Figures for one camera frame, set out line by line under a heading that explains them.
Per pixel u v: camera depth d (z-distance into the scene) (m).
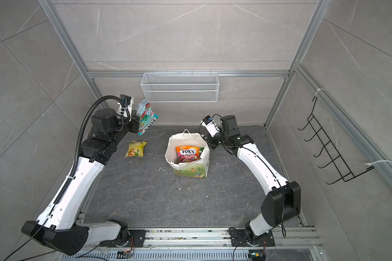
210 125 0.69
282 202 0.43
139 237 0.73
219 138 0.68
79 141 0.42
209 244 0.73
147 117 0.73
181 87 1.01
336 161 0.64
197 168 0.81
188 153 0.90
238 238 0.73
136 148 1.01
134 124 0.59
